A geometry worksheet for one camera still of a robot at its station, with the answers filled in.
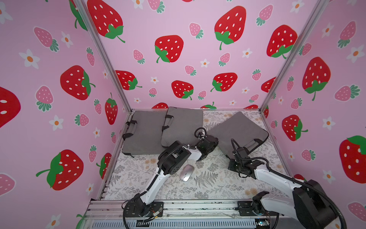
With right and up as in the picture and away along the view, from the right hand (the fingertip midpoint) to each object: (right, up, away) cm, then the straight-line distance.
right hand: (228, 165), depth 89 cm
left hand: (-2, +16, +9) cm, 18 cm away
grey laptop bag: (-32, +26, +21) cm, 46 cm away
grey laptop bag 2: (+12, +21, +15) cm, 29 cm away
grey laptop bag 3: (-57, +20, +12) cm, 62 cm away
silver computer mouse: (-26, -3, -3) cm, 27 cm away
